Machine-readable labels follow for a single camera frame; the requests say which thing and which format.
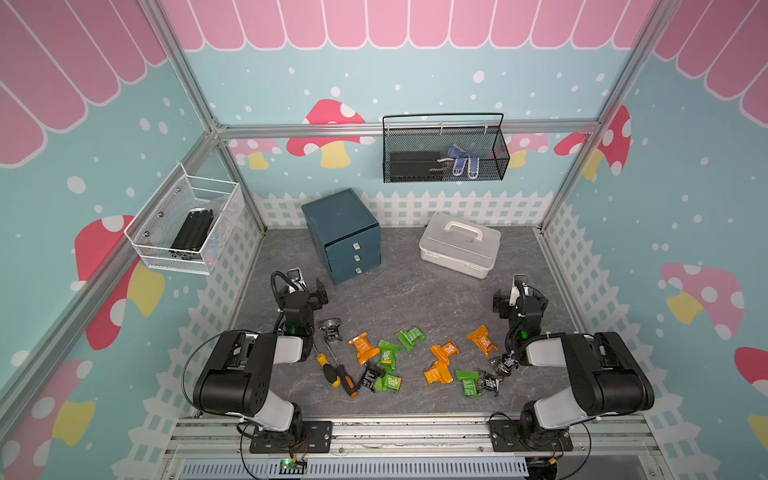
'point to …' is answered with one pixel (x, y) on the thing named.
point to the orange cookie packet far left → (365, 351)
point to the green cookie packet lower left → (388, 382)
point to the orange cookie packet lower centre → (440, 372)
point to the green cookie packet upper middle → (409, 337)
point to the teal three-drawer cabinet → (346, 234)
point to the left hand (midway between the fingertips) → (305, 286)
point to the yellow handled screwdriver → (328, 368)
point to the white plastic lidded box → (464, 245)
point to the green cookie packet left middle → (388, 353)
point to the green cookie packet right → (469, 380)
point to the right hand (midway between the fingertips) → (516, 289)
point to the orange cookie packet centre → (445, 351)
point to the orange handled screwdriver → (346, 381)
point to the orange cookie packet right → (481, 338)
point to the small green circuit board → (292, 466)
